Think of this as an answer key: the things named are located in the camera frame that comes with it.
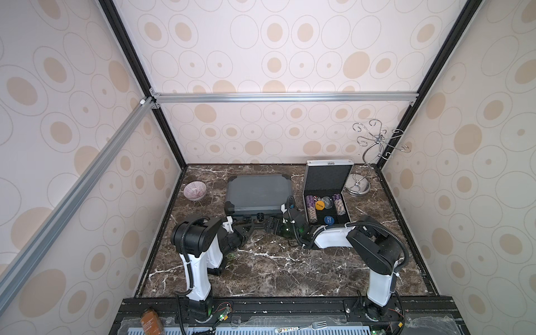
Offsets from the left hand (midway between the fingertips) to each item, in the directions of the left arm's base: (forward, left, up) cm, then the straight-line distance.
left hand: (260, 226), depth 89 cm
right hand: (+3, -7, -3) cm, 8 cm away
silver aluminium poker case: (+20, -30, +6) cm, 36 cm away
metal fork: (-35, -20, -4) cm, 40 cm away
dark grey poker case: (+16, +2, +1) cm, 17 cm away
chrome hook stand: (+26, -48, +23) cm, 59 cm away
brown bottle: (-35, +34, -2) cm, 49 cm away
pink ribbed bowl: (+22, +35, -4) cm, 41 cm away
